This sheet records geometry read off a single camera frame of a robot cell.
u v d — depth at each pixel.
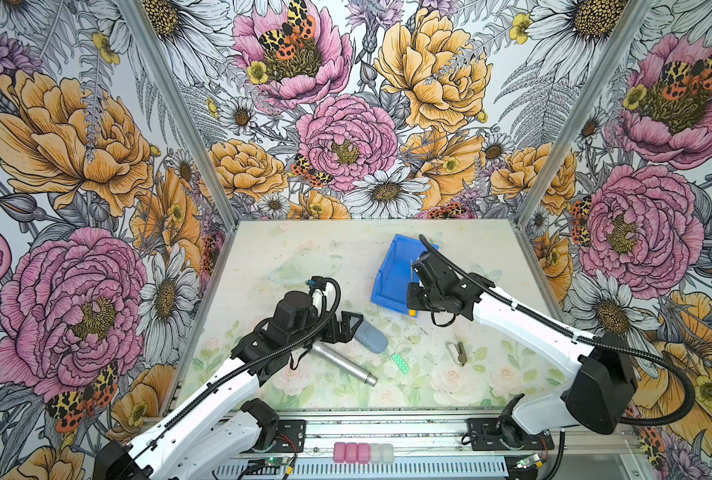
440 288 0.62
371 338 0.90
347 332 0.66
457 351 0.87
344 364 0.83
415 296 0.74
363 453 0.72
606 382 0.41
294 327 0.57
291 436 0.74
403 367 0.84
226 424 0.60
